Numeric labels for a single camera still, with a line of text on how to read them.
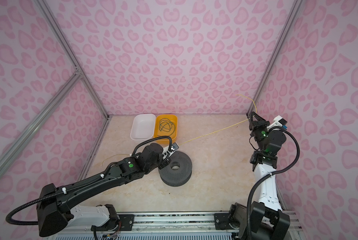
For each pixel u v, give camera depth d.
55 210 0.39
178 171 0.85
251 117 0.68
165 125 1.13
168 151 0.62
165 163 0.66
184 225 0.73
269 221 0.42
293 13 0.71
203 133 1.09
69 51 0.84
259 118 0.67
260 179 0.47
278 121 0.64
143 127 1.11
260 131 0.63
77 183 0.45
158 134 1.09
